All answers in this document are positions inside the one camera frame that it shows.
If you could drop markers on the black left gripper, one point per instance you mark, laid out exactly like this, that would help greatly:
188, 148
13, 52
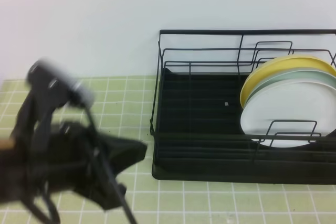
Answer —
68, 166

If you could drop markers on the white plate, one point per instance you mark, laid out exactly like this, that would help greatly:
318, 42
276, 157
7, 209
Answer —
294, 107

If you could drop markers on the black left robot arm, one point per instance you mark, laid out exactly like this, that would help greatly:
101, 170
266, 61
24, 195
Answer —
42, 158

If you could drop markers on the yellow plate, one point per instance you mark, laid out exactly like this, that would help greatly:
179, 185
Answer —
280, 64

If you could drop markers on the light green plate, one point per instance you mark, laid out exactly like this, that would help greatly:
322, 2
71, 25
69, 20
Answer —
295, 73

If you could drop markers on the black plastic drip tray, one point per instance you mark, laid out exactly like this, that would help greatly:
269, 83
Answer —
197, 137

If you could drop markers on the black wire dish rack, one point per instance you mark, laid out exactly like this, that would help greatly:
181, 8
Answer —
237, 51

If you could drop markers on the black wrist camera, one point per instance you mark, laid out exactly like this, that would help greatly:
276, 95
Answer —
49, 83

